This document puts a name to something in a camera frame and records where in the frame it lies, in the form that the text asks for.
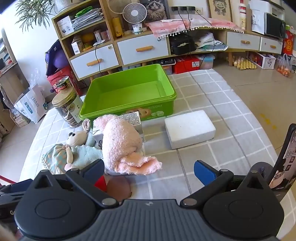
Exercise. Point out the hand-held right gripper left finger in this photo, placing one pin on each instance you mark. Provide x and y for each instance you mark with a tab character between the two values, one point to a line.
96	168

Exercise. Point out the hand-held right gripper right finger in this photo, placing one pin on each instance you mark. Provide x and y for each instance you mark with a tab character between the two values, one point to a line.
204	172

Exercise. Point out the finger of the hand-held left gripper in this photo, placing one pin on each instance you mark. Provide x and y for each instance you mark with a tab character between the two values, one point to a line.
16	185

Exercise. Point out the light teal plush toy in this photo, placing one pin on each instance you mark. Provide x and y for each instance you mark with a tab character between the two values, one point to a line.
85	155

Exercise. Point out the pink fluffy plush toy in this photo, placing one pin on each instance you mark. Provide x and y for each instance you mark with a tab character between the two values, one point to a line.
120	143

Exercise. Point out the beige rabbit doll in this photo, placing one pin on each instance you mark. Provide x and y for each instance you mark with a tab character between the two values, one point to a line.
75	139

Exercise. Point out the white foam block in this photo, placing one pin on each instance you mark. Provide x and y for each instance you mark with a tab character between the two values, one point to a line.
189	127

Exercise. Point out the green plastic bin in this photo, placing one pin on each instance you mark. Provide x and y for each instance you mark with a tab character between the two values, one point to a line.
129	92

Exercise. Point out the brown round pad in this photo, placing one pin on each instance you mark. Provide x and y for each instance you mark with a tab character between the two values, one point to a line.
119	187

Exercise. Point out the white blue milk carton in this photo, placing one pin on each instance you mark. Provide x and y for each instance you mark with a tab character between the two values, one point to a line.
133	119

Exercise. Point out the gold lid cookie jar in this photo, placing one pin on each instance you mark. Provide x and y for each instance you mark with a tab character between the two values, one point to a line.
67	109

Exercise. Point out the grey checkered tablecloth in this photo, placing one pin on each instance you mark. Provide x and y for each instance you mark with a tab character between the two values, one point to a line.
231	104

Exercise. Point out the black printed package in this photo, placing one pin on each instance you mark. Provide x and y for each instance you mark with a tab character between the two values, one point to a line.
284	160

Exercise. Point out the white paper bag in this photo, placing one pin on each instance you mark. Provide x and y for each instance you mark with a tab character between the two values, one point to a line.
32	104

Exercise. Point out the printed tin can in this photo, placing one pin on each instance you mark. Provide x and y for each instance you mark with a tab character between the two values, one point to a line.
63	83

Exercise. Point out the red gift bag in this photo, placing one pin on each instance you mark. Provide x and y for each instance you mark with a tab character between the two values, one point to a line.
52	80

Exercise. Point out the wooden bookshelf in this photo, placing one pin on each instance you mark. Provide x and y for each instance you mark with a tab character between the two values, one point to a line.
9	81

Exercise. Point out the white cabinet drawer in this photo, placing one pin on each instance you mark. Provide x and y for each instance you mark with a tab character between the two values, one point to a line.
242	41
143	49
271	45
94	61

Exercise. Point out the clear plastic bag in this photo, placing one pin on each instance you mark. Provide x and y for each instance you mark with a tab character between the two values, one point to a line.
34	78

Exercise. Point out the red storage box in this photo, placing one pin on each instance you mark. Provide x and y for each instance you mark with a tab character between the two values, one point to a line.
186	64

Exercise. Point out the clear lidded box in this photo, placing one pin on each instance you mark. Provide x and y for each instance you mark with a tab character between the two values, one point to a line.
208	62

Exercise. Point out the purple plush toy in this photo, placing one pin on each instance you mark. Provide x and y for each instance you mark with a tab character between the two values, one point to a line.
59	59

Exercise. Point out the small white carton box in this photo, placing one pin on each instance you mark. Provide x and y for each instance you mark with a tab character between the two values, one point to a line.
76	46

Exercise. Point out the white plastic crate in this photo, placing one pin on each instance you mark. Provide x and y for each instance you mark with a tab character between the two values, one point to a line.
263	60

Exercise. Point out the black bag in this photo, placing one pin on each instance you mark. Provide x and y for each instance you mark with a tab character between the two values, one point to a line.
182	44

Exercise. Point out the bag of oranges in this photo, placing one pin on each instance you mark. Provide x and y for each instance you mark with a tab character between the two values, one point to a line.
285	68

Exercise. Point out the wooden shelf cabinet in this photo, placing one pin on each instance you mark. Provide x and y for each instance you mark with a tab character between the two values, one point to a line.
107	23

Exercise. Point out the white product box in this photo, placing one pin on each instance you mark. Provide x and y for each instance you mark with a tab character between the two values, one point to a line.
65	26

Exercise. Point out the pink tasselled cloth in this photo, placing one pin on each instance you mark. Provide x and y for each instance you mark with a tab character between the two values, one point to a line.
175	26

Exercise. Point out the stack of papers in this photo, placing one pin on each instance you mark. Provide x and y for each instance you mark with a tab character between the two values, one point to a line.
87	18

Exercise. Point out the white paper sheet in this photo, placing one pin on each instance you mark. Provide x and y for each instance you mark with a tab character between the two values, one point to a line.
257	22

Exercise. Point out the white desk fan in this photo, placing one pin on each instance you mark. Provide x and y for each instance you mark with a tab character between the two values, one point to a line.
134	12

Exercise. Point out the black microwave oven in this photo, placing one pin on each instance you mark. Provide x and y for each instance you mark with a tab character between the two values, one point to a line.
274	25

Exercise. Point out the pink white bottle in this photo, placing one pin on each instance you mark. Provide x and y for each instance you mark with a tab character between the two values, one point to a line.
242	14

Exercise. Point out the framed cartoon drawing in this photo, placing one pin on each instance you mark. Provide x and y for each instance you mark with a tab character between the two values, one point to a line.
219	9

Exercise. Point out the white ribbed plant pot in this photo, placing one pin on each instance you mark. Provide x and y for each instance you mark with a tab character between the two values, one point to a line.
63	5

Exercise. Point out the green potted plant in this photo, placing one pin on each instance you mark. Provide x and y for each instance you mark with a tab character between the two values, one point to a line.
34	11

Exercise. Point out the cat picture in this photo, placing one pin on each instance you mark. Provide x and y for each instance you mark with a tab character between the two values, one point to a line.
155	9

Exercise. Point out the wall power sockets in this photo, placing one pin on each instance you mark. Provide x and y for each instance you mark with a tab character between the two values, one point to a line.
185	9

